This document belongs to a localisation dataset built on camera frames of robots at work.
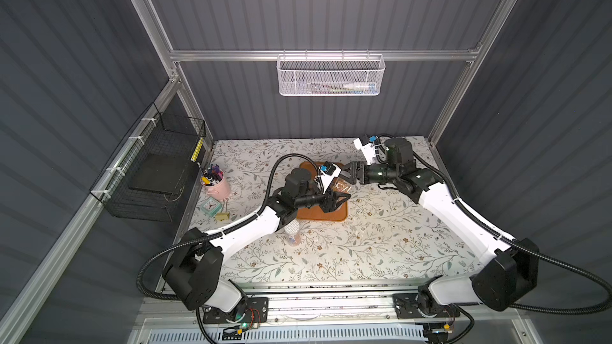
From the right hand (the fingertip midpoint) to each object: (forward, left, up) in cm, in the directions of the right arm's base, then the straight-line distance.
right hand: (344, 171), depth 73 cm
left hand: (-5, -1, -6) cm, 8 cm away
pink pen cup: (+7, +48, -21) cm, 53 cm away
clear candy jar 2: (-12, +17, -17) cm, 27 cm away
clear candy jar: (-3, +1, -4) cm, 5 cm away
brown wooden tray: (0, +9, -28) cm, 29 cm away
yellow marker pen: (+11, +51, -2) cm, 52 cm away
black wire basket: (-4, +61, +1) cm, 61 cm away
